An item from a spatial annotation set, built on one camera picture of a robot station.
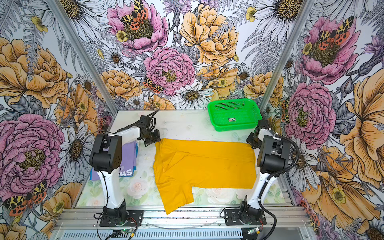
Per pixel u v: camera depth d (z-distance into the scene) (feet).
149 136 2.94
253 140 2.88
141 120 2.79
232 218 2.42
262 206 2.02
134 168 2.94
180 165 3.04
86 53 2.94
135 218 2.43
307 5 2.34
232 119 3.81
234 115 3.92
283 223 2.49
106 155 1.85
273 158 1.80
